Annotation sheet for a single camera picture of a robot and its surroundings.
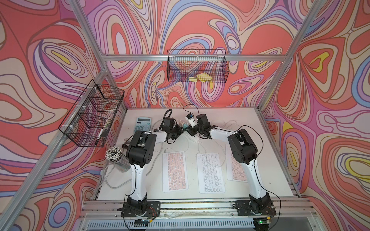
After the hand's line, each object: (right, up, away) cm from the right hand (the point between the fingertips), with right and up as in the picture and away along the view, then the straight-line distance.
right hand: (187, 130), depth 104 cm
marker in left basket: (-46, -2, -32) cm, 56 cm away
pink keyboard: (-8, -27, -20) cm, 34 cm away
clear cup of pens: (-38, -11, -29) cm, 50 cm away
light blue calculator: (-34, +5, +4) cm, 35 cm away
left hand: (-1, 0, -1) cm, 2 cm away
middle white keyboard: (+14, -26, -20) cm, 35 cm away
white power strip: (+6, -5, -5) cm, 9 cm away
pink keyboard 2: (+29, -24, -18) cm, 42 cm away
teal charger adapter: (-1, +3, -4) cm, 5 cm away
